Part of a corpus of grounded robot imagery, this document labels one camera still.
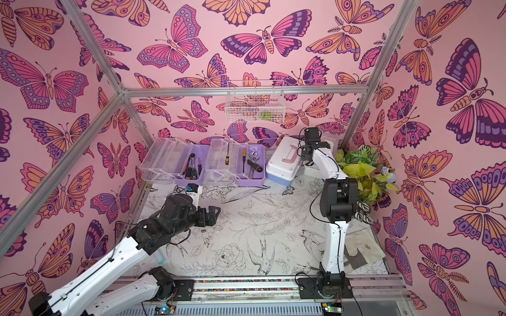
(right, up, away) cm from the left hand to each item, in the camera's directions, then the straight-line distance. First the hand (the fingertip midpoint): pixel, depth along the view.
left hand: (213, 207), depth 75 cm
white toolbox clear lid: (+46, +14, +30) cm, 57 cm away
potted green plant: (+60, +16, +6) cm, 62 cm away
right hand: (+47, +23, +25) cm, 58 cm away
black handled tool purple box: (+15, +16, +34) cm, 41 cm away
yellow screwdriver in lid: (+1, +21, +28) cm, 35 cm away
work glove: (+62, -18, +9) cm, 65 cm away
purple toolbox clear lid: (-32, +20, +28) cm, 47 cm away
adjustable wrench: (+15, +22, +41) cm, 49 cm away
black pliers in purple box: (-20, +13, +34) cm, 42 cm away
